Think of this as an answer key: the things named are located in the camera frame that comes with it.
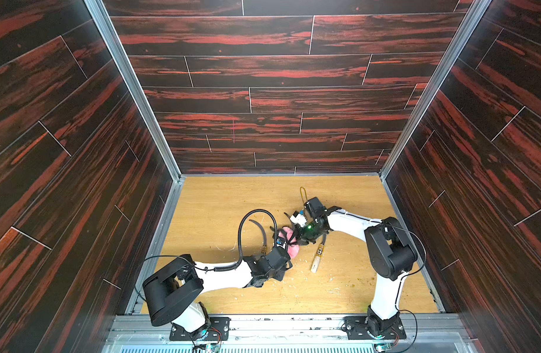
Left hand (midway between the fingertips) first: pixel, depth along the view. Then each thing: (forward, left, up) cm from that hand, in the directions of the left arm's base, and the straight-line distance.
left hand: (283, 266), depth 86 cm
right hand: (+11, -4, 0) cm, 11 cm away
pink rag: (+9, -3, +5) cm, 11 cm away
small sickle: (+10, +8, -1) cm, 12 cm away
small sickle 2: (+2, -14, -1) cm, 14 cm away
